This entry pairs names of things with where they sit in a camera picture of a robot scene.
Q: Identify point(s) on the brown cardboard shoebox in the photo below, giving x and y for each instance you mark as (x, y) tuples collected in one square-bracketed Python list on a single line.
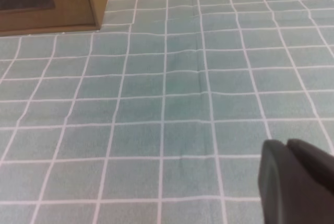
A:
[(20, 17)]

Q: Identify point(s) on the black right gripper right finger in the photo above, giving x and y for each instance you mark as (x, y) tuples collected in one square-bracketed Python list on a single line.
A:
[(317, 163)]

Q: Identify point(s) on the cyan grid tablecloth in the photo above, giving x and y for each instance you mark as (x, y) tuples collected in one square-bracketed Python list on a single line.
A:
[(160, 115)]

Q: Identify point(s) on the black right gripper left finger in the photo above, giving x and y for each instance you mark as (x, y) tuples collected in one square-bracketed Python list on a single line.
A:
[(288, 193)]

